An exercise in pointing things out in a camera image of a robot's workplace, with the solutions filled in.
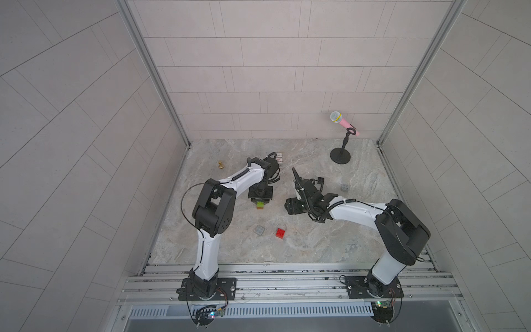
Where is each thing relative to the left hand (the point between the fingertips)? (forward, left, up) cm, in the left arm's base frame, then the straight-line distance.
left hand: (266, 200), depth 93 cm
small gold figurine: (+20, +24, +1) cm, 31 cm away
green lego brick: (-4, +2, +3) cm, 5 cm away
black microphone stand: (+27, -40, 0) cm, 49 cm away
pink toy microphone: (+27, -31, +26) cm, 49 cm away
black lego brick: (+10, -26, +1) cm, 28 cm away
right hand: (-3, -11, +1) cm, 11 cm away
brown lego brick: (-3, +3, -1) cm, 5 cm away
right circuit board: (-40, -41, -2) cm, 57 cm away
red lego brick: (-15, -6, +1) cm, 16 cm away
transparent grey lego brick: (+6, -37, +1) cm, 38 cm away
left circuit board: (-41, +19, -4) cm, 46 cm away
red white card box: (+25, -6, +1) cm, 26 cm away
